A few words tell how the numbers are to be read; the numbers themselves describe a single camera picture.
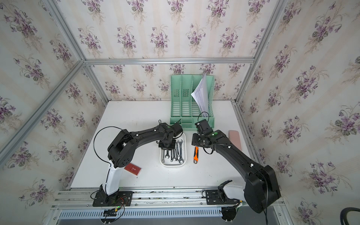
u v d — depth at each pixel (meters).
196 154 0.88
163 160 0.86
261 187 0.40
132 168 0.82
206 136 0.61
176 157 0.88
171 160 0.86
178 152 0.90
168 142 0.79
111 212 0.72
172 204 0.73
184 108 1.17
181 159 0.86
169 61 0.96
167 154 0.88
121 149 0.54
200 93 0.91
